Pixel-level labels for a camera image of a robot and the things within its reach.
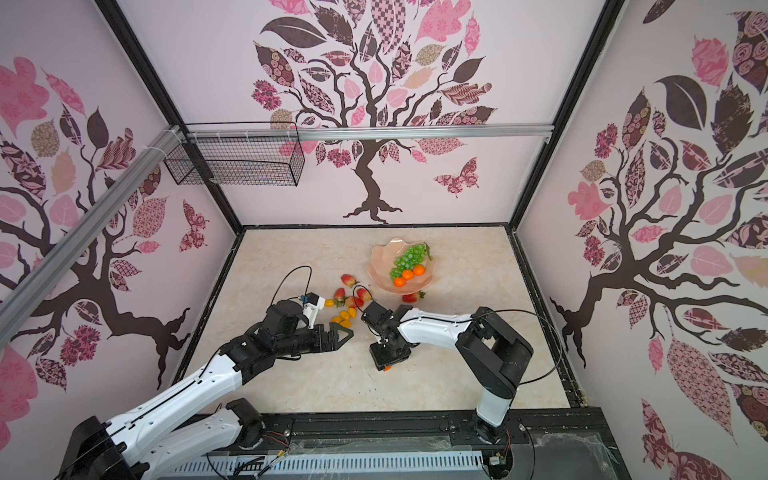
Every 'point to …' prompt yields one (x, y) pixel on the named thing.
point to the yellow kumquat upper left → (344, 314)
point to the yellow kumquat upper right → (352, 312)
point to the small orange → (399, 282)
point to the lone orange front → (387, 368)
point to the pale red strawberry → (350, 301)
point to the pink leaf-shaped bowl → (381, 263)
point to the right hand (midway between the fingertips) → (381, 361)
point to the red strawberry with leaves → (340, 297)
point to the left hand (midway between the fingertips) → (342, 343)
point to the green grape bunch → (413, 256)
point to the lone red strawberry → (413, 297)
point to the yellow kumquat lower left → (336, 319)
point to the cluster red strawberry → (362, 292)
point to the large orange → (418, 270)
